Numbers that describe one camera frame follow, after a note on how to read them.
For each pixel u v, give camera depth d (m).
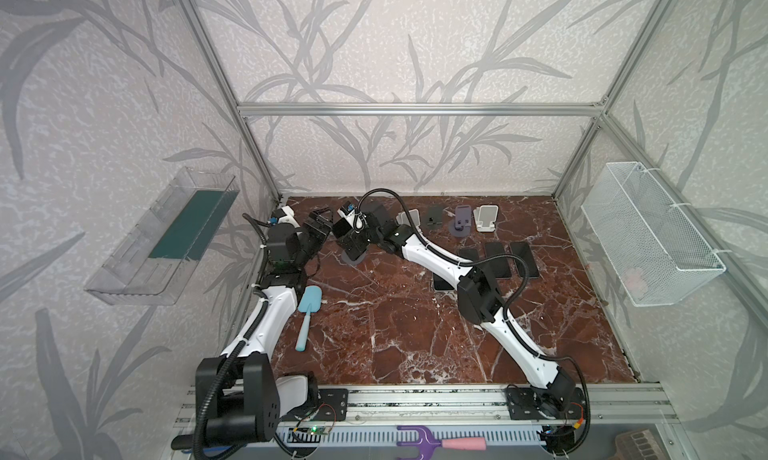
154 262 0.63
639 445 0.68
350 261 0.98
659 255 0.62
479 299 0.64
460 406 0.75
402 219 1.16
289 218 0.74
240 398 0.40
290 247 0.60
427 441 0.69
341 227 0.86
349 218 0.85
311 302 0.91
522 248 1.05
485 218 1.08
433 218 1.09
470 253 1.03
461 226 1.06
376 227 0.77
